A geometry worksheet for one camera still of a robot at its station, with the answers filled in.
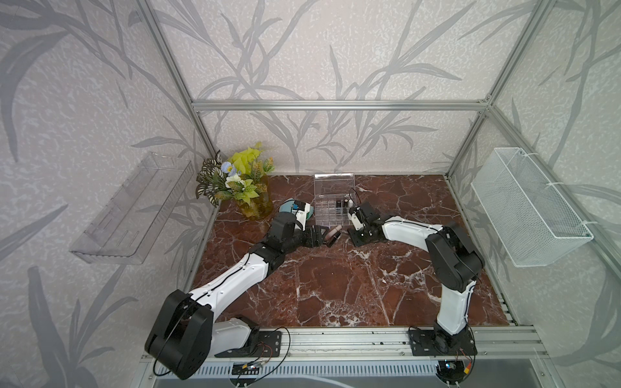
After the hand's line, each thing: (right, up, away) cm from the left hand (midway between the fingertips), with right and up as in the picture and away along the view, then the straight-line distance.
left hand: (322, 229), depth 82 cm
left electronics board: (-23, -40, -11) cm, 47 cm away
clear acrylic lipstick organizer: (+5, +12, +33) cm, 36 cm away
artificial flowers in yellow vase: (-30, +18, +8) cm, 36 cm away
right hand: (+13, -5, +16) cm, 21 cm away
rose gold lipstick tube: (+4, -3, +17) cm, 18 cm away
